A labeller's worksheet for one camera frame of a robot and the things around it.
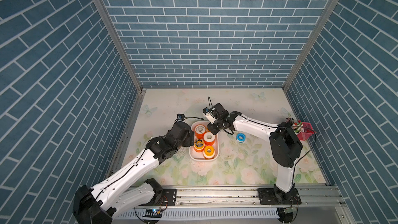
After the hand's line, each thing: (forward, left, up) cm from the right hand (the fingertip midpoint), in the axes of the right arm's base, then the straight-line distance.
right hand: (211, 126), depth 92 cm
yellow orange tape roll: (-15, 0, -3) cm, 15 cm away
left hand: (-11, +10, +9) cm, 18 cm away
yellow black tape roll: (-11, +6, -4) cm, 13 cm away
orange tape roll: (-2, +7, -2) cm, 7 cm away
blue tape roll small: (-3, -18, -6) cm, 19 cm away
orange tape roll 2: (-7, +1, -2) cm, 7 cm away
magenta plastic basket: (+1, -56, +1) cm, 56 cm away
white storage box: (+1, +11, -1) cm, 11 cm away
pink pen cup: (+5, -46, +4) cm, 46 cm away
